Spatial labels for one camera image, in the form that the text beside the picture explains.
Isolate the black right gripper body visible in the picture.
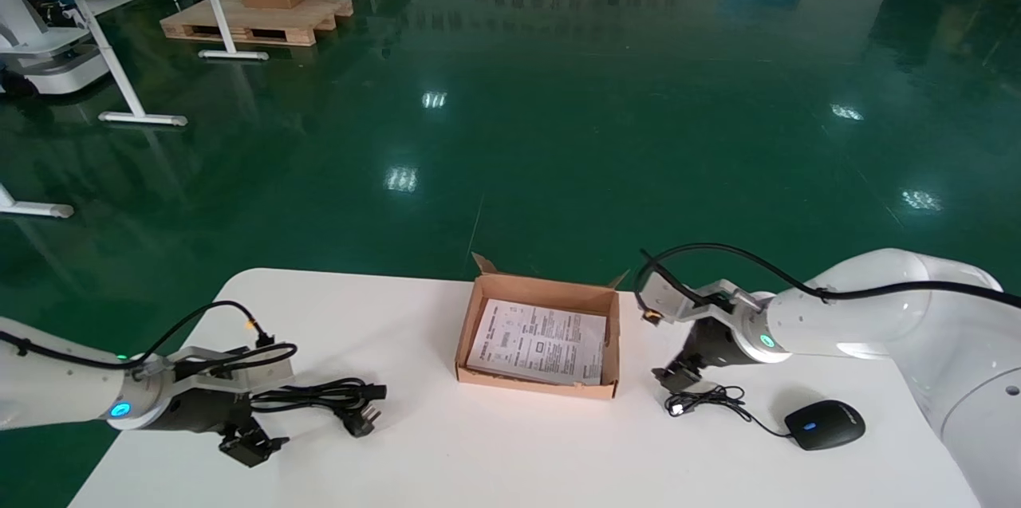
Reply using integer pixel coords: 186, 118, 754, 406
678, 317, 755, 370

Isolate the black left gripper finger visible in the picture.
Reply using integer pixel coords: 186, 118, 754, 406
226, 419, 290, 450
219, 443, 278, 468

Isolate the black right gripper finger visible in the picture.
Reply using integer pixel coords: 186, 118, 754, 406
652, 356, 704, 380
661, 370, 708, 396

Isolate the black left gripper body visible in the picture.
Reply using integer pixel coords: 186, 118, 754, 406
148, 390, 256, 439

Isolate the black power cable with plug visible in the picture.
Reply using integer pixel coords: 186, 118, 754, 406
249, 378, 388, 439

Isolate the black wired computer mouse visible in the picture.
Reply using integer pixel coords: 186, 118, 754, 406
664, 384, 866, 451

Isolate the brown cardboard storage box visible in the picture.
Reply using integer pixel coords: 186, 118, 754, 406
455, 253, 629, 401

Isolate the printed white instruction sheet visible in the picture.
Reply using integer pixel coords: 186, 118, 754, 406
467, 299, 607, 387

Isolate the white wheeled robot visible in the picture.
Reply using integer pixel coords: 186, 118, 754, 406
0, 0, 111, 96

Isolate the wooden pallet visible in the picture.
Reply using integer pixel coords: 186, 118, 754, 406
160, 0, 354, 47

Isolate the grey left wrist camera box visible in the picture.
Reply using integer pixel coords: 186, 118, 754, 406
156, 345, 296, 413

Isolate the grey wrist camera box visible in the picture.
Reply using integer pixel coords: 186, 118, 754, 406
638, 265, 767, 325
156, 345, 296, 413

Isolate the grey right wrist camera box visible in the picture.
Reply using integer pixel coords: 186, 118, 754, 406
638, 265, 767, 325

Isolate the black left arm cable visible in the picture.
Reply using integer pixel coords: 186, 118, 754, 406
0, 301, 298, 381

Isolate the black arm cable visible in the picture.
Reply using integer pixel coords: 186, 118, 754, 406
0, 301, 298, 381
634, 243, 1021, 317

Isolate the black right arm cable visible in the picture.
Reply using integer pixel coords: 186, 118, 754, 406
634, 243, 1021, 317

